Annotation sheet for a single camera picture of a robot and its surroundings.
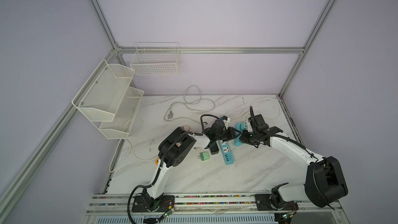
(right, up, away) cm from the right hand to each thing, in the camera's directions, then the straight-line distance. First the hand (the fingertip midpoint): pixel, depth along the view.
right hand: (240, 137), depth 87 cm
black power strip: (-15, -6, +3) cm, 16 cm away
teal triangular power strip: (+1, +6, +5) cm, 8 cm away
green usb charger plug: (-21, -11, +1) cm, 23 cm away
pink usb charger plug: (-32, +4, +13) cm, 34 cm away
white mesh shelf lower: (-78, +3, +16) cm, 80 cm away
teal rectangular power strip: (-8, -9, +1) cm, 12 cm away
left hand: (+1, +1, +4) cm, 4 cm away
